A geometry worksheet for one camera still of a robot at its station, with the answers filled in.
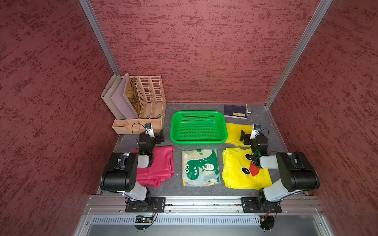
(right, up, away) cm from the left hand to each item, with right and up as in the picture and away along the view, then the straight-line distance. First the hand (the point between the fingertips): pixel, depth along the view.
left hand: (155, 132), depth 94 cm
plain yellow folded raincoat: (+54, -1, +6) cm, 54 cm away
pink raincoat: (+7, -20, -11) cm, 24 cm away
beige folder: (-25, +22, -10) cm, 35 cm away
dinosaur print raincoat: (+29, -20, -11) cm, 37 cm away
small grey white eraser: (+69, +16, +20) cm, 73 cm away
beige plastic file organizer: (-6, +25, +13) cm, 29 cm away
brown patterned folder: (-17, +25, +6) cm, 31 cm away
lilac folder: (-21, +22, -6) cm, 30 cm away
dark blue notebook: (+59, +15, +23) cm, 65 cm away
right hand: (+61, 0, 0) cm, 61 cm away
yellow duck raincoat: (+53, -22, -9) cm, 58 cm away
